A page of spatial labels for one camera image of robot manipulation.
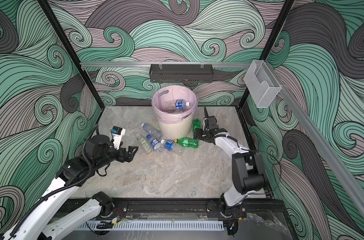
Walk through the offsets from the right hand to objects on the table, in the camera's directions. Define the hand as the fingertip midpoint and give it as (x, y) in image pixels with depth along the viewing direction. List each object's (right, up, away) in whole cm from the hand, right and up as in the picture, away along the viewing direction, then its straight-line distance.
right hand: (200, 134), depth 93 cm
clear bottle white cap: (-32, +1, +10) cm, 33 cm away
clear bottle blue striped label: (-28, -7, 0) cm, 29 cm away
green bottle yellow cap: (-8, -5, 0) cm, 10 cm away
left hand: (-37, -2, -24) cm, 44 cm away
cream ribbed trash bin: (-15, +2, -3) cm, 16 cm away
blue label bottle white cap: (-19, +19, +8) cm, 28 cm away
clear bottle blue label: (-20, -7, -1) cm, 21 cm away
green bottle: (-1, +6, +15) cm, 16 cm away
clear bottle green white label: (-36, -5, 0) cm, 36 cm away
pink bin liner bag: (-17, +27, +3) cm, 32 cm away
